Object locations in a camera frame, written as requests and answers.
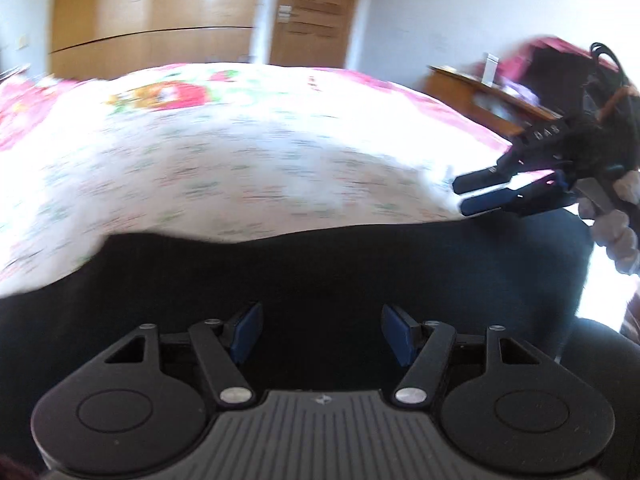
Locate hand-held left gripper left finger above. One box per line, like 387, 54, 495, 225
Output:
102, 301, 264, 409

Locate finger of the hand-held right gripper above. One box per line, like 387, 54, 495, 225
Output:
460, 172, 577, 218
451, 157, 533, 196

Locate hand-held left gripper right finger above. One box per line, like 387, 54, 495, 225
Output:
381, 303, 543, 407

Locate black pants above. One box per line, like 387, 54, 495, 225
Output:
0, 207, 626, 466

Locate person's right hand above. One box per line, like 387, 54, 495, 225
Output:
579, 172, 640, 277

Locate wooden bedside cabinet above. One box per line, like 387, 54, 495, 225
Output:
426, 64, 556, 139

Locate pink cloth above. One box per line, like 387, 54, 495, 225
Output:
501, 35, 591, 88

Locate small white box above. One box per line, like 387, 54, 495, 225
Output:
482, 52, 501, 86

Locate floral printed bedsheet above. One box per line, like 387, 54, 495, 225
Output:
0, 60, 640, 328

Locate wooden door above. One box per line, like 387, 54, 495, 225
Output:
270, 0, 364, 69

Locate wooden wardrobe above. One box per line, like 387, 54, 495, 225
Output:
50, 0, 257, 81

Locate black cable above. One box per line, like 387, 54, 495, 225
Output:
589, 41, 632, 96

